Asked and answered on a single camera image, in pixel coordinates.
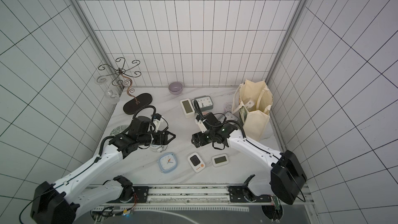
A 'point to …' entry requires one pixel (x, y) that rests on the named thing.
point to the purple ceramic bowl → (175, 87)
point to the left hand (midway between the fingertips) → (168, 139)
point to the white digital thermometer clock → (220, 159)
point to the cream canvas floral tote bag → (254, 100)
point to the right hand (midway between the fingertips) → (198, 134)
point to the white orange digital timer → (196, 162)
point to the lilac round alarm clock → (228, 106)
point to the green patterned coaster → (118, 129)
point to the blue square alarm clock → (167, 162)
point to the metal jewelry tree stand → (143, 100)
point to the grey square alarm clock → (229, 116)
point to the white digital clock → (187, 108)
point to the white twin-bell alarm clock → (158, 148)
